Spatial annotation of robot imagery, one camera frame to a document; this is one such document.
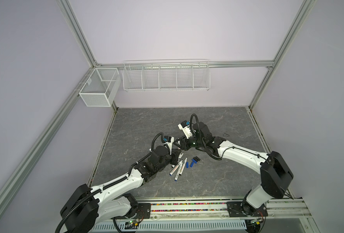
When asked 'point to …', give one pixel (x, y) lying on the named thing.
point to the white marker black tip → (176, 168)
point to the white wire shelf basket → (162, 75)
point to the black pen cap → (197, 158)
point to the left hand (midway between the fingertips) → (180, 152)
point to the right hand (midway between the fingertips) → (175, 142)
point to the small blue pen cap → (187, 164)
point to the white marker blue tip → (178, 172)
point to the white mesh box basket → (101, 88)
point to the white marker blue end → (183, 166)
